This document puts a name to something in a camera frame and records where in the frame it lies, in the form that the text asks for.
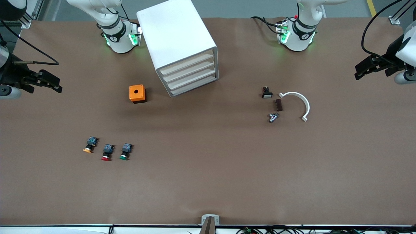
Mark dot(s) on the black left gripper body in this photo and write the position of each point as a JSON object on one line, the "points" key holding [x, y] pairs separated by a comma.
{"points": [[392, 56]]}

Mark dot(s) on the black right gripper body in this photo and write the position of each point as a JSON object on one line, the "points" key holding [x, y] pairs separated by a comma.
{"points": [[13, 73]]}

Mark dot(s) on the yellow mushroom push button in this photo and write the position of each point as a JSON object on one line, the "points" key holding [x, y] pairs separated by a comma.
{"points": [[90, 144]]}

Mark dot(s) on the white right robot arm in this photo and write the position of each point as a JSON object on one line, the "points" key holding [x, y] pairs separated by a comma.
{"points": [[118, 39]]}

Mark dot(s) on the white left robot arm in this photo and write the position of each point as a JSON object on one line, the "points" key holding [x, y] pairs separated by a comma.
{"points": [[300, 35]]}

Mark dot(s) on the red mushroom push button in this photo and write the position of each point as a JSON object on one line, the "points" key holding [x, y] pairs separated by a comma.
{"points": [[107, 152]]}

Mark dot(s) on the green mushroom push button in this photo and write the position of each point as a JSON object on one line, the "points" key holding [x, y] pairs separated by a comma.
{"points": [[125, 151]]}

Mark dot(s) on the brown terminal block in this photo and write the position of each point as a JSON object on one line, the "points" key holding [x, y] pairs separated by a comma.
{"points": [[279, 105]]}

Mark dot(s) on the small metal connector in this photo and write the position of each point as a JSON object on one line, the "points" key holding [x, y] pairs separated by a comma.
{"points": [[273, 117]]}

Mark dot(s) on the aluminium frame profile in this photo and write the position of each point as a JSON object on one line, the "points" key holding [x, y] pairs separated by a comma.
{"points": [[394, 20], [29, 18]]}

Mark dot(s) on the white curved plastic bracket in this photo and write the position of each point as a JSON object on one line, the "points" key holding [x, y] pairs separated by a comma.
{"points": [[304, 99]]}

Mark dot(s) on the orange button enclosure box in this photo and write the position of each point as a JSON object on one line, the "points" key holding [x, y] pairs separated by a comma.
{"points": [[136, 94]]}

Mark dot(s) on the black white rectangular switch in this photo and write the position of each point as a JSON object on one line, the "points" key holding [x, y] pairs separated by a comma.
{"points": [[267, 93]]}

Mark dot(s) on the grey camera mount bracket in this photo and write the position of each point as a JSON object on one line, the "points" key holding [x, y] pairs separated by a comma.
{"points": [[210, 221]]}

